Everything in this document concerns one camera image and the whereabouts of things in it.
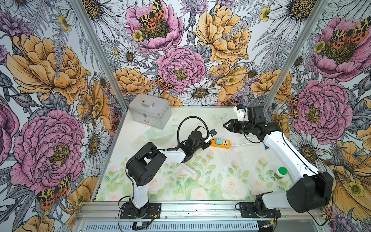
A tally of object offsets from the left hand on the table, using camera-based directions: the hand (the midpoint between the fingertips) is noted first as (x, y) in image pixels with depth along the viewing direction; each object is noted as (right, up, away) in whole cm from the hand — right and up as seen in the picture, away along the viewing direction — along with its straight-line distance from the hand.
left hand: (208, 135), depth 91 cm
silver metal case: (-36, +15, +9) cm, 40 cm away
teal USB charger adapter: (+8, -4, +2) cm, 9 cm away
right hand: (+8, +5, -11) cm, 14 cm away
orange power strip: (+13, -6, +5) cm, 15 cm away
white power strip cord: (+16, -1, -25) cm, 30 cm away
